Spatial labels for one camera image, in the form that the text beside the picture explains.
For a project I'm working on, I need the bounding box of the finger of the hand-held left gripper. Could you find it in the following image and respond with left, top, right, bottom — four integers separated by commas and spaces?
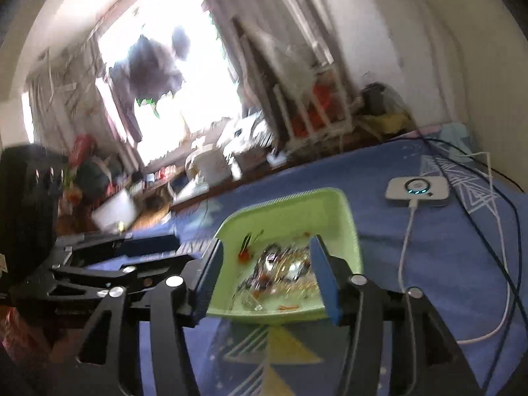
49, 254, 199, 300
62, 233, 182, 264

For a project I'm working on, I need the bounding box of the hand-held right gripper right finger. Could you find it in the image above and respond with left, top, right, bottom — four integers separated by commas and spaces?
309, 234, 483, 396

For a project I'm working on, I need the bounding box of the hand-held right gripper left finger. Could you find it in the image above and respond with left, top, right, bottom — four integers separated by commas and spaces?
76, 239, 225, 396

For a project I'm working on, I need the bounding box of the pile of mixed jewelry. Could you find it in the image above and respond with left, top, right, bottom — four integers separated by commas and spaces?
233, 231, 326, 312

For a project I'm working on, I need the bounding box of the green plastic basket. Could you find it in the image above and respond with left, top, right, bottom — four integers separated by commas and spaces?
206, 187, 364, 326

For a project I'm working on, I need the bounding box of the person's left hand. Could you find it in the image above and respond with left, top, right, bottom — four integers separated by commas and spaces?
0, 307, 62, 366

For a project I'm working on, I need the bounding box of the white storage box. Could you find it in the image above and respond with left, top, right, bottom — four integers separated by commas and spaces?
93, 190, 139, 232

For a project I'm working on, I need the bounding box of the blue printed tablecloth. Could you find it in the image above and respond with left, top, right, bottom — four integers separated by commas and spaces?
53, 134, 528, 396

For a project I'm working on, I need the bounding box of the dark green duffel bag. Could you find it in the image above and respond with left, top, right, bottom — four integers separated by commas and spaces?
76, 161, 124, 199

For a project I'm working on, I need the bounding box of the red bag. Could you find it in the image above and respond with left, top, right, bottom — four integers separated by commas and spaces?
68, 134, 97, 166

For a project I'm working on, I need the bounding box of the white power bank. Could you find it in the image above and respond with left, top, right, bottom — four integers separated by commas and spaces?
385, 176, 451, 208

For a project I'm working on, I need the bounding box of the wooden desk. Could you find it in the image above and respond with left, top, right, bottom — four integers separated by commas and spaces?
140, 132, 417, 215

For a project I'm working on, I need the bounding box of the white slatted rack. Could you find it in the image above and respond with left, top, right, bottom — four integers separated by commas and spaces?
272, 66, 355, 145

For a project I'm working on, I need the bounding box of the hanging dark clothing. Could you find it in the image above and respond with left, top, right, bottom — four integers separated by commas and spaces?
109, 27, 192, 104

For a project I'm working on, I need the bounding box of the light blue cloth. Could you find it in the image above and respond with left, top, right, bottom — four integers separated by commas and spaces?
437, 123, 475, 149

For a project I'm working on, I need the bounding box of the striped curtain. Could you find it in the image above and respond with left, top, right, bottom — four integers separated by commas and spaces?
194, 0, 335, 67

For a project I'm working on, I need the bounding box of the white charging cable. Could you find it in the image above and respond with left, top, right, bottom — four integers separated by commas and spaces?
398, 152, 513, 345

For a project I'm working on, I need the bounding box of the black cable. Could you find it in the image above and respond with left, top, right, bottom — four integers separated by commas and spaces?
416, 136, 528, 396

